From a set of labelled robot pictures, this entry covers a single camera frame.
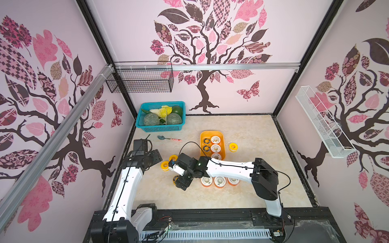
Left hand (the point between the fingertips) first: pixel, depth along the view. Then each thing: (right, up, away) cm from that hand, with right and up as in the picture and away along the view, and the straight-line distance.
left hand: (154, 161), depth 81 cm
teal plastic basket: (-19, +34, +34) cm, 51 cm away
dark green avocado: (+8, +33, +33) cm, 47 cm away
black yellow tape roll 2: (+29, +4, +19) cm, 35 cm away
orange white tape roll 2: (+36, +5, +18) cm, 40 cm away
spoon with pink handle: (-2, +11, +25) cm, 28 cm away
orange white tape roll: (+36, +10, +22) cm, 44 cm away
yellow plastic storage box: (+34, +7, +19) cm, 39 cm away
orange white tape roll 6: (+44, -12, +3) cm, 46 cm away
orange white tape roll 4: (+29, -13, +3) cm, 31 cm away
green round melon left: (-8, +24, +20) cm, 32 cm away
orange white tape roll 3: (+36, 0, +14) cm, 39 cm away
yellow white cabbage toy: (-2, +30, +30) cm, 43 cm away
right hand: (+15, -10, -1) cm, 18 cm away
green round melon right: (+7, +25, +22) cm, 34 cm away
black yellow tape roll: (+30, +9, +22) cm, 39 cm away
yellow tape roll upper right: (+48, +5, +19) cm, 52 cm away
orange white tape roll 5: (+37, -13, +4) cm, 39 cm away
